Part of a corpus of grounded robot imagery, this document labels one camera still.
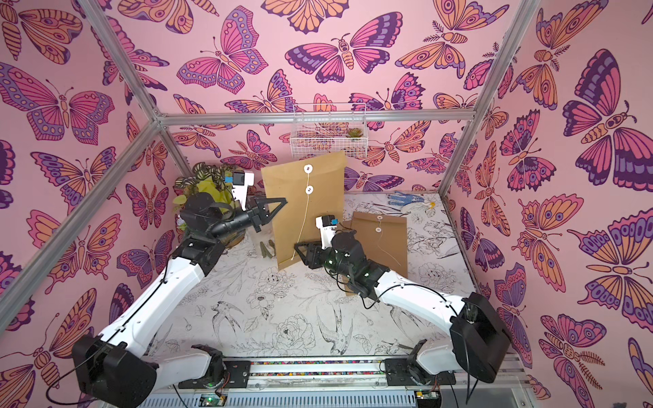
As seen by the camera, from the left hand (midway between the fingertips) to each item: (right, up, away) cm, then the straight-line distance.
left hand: (288, 202), depth 65 cm
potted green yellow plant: (-32, +10, +28) cm, 43 cm away
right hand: (+2, -11, +9) cm, 15 cm away
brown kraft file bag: (+33, -13, +40) cm, 53 cm away
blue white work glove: (+42, +5, +52) cm, 67 cm away
